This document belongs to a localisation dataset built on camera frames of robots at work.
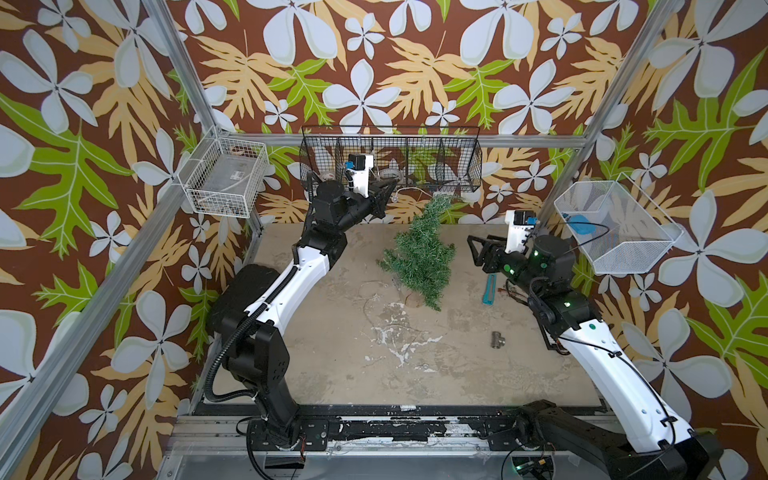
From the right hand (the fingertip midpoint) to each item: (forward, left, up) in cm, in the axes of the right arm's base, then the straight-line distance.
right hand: (476, 235), depth 70 cm
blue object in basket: (+17, -39, -14) cm, 45 cm away
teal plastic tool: (+8, -15, -35) cm, 39 cm away
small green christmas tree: (+1, +12, -10) cm, 16 cm away
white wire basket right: (+10, -44, -8) cm, 46 cm away
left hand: (+11, +19, +9) cm, 24 cm away
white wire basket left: (+25, +69, -1) cm, 74 cm away
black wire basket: (+38, +10, -4) cm, 40 cm away
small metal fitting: (-11, -12, -34) cm, 38 cm away
